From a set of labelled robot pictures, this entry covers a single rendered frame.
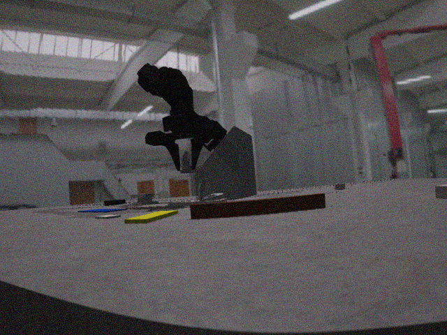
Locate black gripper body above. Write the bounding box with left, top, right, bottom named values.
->
left=145, top=105, right=224, bottom=146

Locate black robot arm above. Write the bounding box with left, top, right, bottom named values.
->
left=137, top=64, right=227, bottom=151

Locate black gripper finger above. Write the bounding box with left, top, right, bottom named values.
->
left=161, top=142, right=180, bottom=171
left=191, top=137, right=207, bottom=170

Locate yellow flat bar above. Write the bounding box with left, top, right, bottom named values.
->
left=124, top=210, right=178, bottom=224

